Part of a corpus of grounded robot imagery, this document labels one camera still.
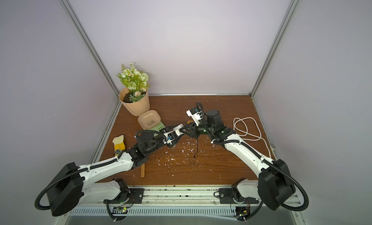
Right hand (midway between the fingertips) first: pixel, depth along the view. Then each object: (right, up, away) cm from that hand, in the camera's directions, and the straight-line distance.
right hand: (182, 128), depth 73 cm
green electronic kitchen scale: (-17, -3, +25) cm, 30 cm away
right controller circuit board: (+30, -42, -3) cm, 52 cm away
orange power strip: (+3, +1, +28) cm, 28 cm away
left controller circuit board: (-32, -43, -1) cm, 54 cm away
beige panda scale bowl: (-26, +2, +28) cm, 38 cm away
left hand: (-1, 0, +1) cm, 1 cm away
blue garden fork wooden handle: (-23, -26, +8) cm, 35 cm away
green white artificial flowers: (-32, +27, +20) cm, 46 cm away
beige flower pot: (-33, +10, +25) cm, 43 cm away
